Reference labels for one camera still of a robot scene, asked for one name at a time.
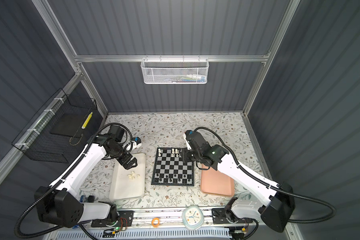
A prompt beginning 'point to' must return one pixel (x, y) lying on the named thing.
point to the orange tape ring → (154, 225)
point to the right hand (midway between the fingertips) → (182, 155)
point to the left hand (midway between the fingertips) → (128, 159)
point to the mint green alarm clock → (193, 217)
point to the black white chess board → (169, 169)
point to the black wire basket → (57, 129)
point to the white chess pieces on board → (173, 152)
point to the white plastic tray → (127, 184)
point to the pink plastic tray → (214, 182)
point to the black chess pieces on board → (173, 178)
